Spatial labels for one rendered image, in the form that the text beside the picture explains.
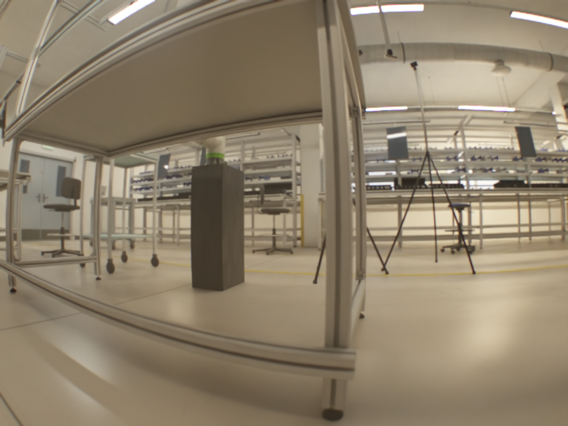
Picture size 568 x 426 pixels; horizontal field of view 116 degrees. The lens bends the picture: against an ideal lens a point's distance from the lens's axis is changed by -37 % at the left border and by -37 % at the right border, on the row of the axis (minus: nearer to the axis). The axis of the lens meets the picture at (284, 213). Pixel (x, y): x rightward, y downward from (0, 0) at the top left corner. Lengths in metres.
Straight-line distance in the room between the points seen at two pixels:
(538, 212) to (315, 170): 6.53
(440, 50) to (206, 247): 4.61
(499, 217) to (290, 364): 7.99
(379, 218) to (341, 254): 7.05
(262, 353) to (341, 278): 0.20
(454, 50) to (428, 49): 0.46
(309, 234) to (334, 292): 4.79
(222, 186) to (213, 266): 0.51
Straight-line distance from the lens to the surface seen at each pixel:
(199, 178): 1.86
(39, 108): 1.49
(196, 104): 1.38
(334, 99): 0.56
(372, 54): 4.99
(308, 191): 5.33
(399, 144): 4.68
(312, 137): 5.53
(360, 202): 1.21
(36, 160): 7.79
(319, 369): 0.52
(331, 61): 0.60
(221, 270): 1.77
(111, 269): 2.49
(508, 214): 8.45
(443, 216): 7.75
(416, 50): 5.08
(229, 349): 0.57
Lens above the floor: 0.41
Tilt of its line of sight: 3 degrees up
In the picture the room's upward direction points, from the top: straight up
